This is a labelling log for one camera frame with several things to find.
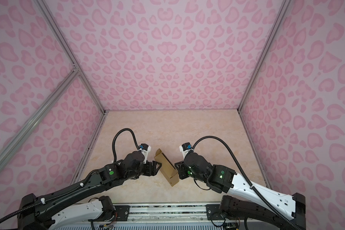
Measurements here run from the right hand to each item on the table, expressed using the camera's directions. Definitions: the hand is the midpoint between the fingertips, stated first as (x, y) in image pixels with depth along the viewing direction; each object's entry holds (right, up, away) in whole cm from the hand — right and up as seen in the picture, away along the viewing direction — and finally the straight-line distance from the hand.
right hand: (174, 166), depth 68 cm
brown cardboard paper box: (-3, -4, +5) cm, 7 cm away
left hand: (-9, 0, +6) cm, 11 cm away
